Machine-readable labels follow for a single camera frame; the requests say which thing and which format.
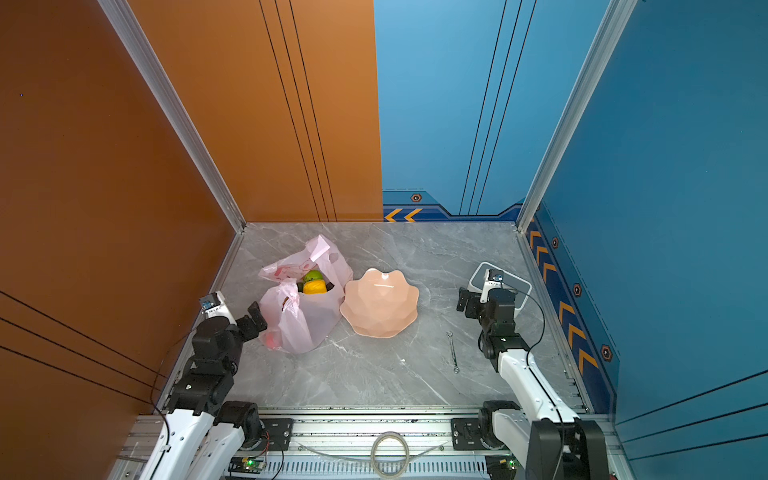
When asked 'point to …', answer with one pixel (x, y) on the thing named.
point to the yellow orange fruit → (314, 287)
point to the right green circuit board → (513, 463)
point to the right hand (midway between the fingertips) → (475, 290)
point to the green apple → (312, 276)
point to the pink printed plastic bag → (294, 321)
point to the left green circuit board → (246, 464)
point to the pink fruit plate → (380, 304)
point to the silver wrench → (456, 369)
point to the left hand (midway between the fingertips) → (241, 307)
